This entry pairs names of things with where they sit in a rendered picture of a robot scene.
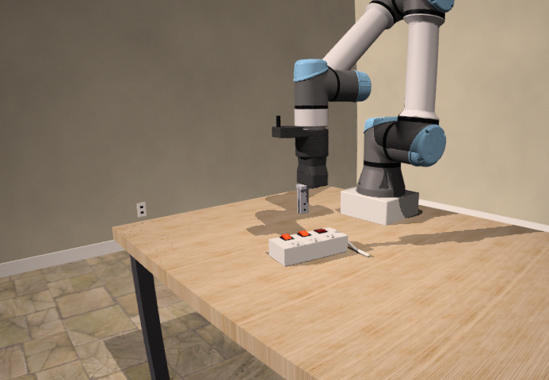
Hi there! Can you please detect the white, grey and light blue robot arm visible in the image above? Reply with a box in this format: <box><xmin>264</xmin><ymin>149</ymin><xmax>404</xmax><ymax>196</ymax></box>
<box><xmin>293</xmin><ymin>0</ymin><xmax>455</xmax><ymax>198</ymax></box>

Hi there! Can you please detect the white power strip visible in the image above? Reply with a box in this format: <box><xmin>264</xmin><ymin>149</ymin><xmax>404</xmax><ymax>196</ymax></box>
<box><xmin>269</xmin><ymin>227</ymin><xmax>370</xmax><ymax>266</ymax></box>

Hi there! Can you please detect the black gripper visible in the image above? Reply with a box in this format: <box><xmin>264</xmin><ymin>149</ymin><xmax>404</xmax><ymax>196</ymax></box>
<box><xmin>272</xmin><ymin>109</ymin><xmax>329</xmax><ymax>214</ymax></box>

